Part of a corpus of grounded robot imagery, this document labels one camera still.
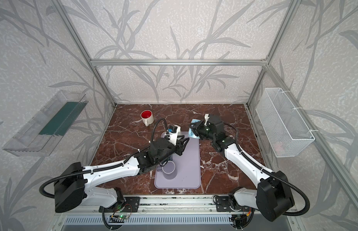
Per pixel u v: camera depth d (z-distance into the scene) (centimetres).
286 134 60
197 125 69
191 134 75
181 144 67
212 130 63
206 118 77
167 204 75
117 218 72
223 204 73
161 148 56
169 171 77
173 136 64
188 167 86
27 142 60
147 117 103
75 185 40
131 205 73
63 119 64
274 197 40
